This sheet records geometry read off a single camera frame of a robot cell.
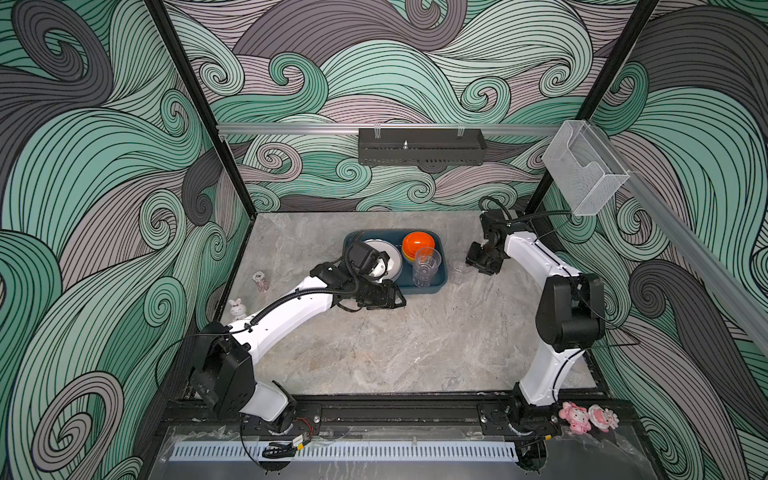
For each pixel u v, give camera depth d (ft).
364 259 2.03
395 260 3.31
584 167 2.60
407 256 3.28
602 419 2.33
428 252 3.22
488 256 2.66
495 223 2.41
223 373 1.34
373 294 2.19
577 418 2.33
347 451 2.29
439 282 3.11
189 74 2.67
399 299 2.40
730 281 1.76
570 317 1.63
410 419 2.44
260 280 3.07
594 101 2.83
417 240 3.35
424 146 3.12
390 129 3.10
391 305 2.24
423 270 3.17
